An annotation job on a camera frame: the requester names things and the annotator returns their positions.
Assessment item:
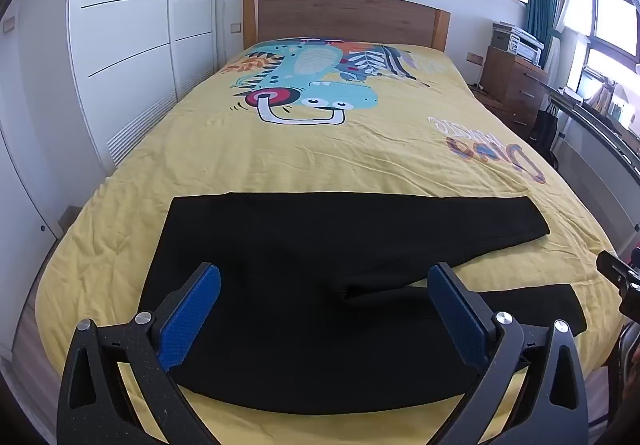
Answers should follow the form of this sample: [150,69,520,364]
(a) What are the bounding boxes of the black bag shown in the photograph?
[527,107,561,150]

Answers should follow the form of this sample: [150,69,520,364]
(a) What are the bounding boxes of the white wardrobe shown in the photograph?
[0,0,218,246]

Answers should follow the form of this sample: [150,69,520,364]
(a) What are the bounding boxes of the window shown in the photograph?
[565,0,640,126]

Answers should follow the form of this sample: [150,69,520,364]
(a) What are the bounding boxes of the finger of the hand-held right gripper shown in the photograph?
[596,250,640,298]

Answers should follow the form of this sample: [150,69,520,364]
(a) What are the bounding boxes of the wooden dresser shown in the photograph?
[480,46,551,140]

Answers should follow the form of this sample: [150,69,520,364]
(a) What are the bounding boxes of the white printer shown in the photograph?
[490,22,545,68]

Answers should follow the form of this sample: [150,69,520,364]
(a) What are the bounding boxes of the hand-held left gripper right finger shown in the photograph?
[427,262,588,445]

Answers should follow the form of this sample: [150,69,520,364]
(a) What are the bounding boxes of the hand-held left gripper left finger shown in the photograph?
[56,262,222,445]

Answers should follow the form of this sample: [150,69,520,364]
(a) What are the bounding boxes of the wooden headboard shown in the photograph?
[242,0,451,53]

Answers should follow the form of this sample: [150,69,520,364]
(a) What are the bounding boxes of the yellow printed bedspread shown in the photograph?
[34,39,626,445]

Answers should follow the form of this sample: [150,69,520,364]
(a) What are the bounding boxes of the black pants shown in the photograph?
[137,192,587,416]

